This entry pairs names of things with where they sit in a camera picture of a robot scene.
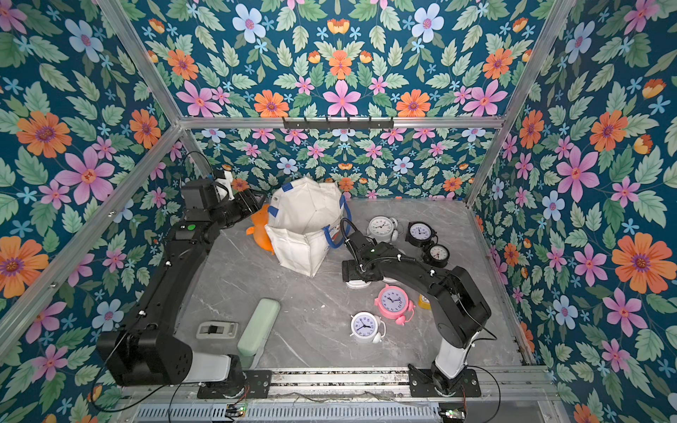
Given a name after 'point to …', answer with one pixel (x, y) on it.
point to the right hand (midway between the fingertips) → (361, 269)
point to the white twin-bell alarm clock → (383, 228)
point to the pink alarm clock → (394, 303)
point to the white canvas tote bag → (304, 216)
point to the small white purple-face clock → (367, 327)
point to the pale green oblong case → (257, 330)
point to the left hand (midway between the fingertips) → (261, 194)
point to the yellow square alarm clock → (424, 302)
